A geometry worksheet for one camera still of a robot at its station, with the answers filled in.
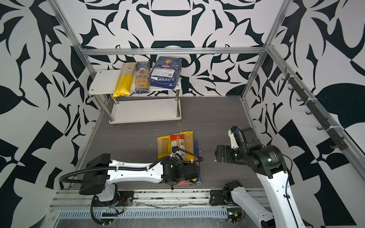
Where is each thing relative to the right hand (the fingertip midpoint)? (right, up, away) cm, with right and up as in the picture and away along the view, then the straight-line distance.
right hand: (223, 151), depth 65 cm
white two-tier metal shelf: (-37, +22, +44) cm, 62 cm away
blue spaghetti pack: (-10, -5, +24) cm, 27 cm away
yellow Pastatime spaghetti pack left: (-30, -5, +25) cm, 39 cm away
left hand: (-16, -11, +12) cm, 23 cm away
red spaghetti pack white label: (-20, 0, +22) cm, 30 cm away
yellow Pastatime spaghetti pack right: (-14, -2, +23) cm, 27 cm away
